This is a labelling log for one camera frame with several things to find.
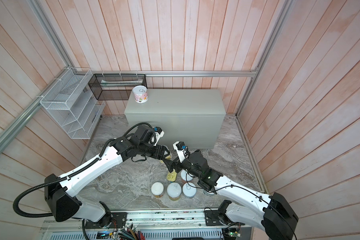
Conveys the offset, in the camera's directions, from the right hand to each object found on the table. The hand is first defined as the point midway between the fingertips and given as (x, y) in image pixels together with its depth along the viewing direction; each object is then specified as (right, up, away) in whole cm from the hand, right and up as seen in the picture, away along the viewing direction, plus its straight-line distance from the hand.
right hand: (169, 154), depth 75 cm
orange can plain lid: (+2, -20, +1) cm, 20 cm away
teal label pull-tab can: (+17, -12, -18) cm, 27 cm away
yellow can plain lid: (-6, -19, +2) cm, 20 cm away
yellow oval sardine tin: (+1, -15, +9) cm, 17 cm away
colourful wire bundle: (-15, -31, -14) cm, 37 cm away
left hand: (-3, -1, 0) cm, 3 cm away
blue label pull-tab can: (+10, -21, +3) cm, 23 cm away
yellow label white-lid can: (0, -2, -1) cm, 2 cm away
